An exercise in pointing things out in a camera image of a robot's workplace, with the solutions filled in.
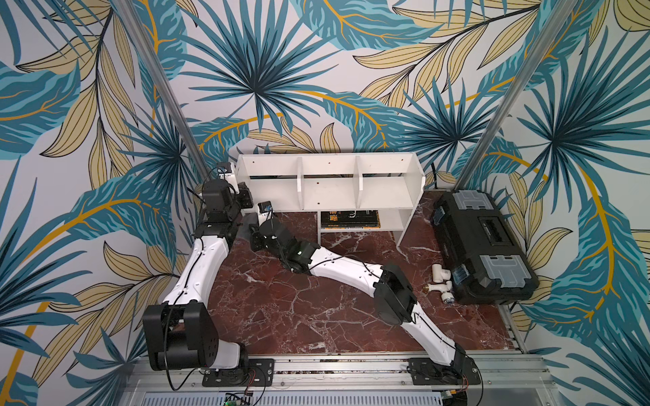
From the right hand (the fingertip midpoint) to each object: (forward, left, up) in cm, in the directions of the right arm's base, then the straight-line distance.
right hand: (251, 223), depth 81 cm
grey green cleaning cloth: (0, +1, +3) cm, 3 cm away
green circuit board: (-45, +4, -24) cm, 51 cm away
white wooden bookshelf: (+10, -33, +3) cm, 34 cm away
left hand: (+9, +2, +8) cm, 12 cm away
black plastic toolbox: (-14, -73, -5) cm, 75 cm away
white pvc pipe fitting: (-13, -65, -21) cm, 69 cm away
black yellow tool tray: (+7, -33, -8) cm, 35 cm away
